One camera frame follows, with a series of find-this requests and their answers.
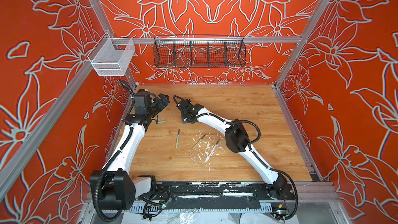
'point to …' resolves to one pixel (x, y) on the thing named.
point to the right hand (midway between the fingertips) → (184, 117)
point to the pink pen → (214, 148)
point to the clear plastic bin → (111, 56)
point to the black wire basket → (199, 51)
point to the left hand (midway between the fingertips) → (163, 99)
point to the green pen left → (178, 136)
